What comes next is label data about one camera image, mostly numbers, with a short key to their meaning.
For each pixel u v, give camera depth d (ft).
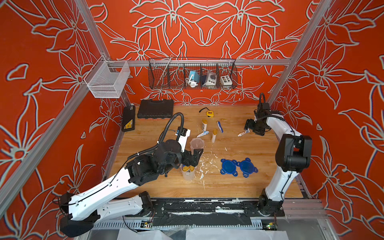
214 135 3.01
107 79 3.06
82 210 1.27
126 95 3.73
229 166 2.87
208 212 2.39
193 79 2.79
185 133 1.80
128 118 3.63
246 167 2.82
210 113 3.68
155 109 3.75
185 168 2.48
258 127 2.67
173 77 3.41
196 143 2.82
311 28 2.51
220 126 3.48
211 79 2.97
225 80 3.11
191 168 2.48
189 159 1.77
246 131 3.33
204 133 3.31
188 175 2.67
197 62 2.99
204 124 3.20
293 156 1.65
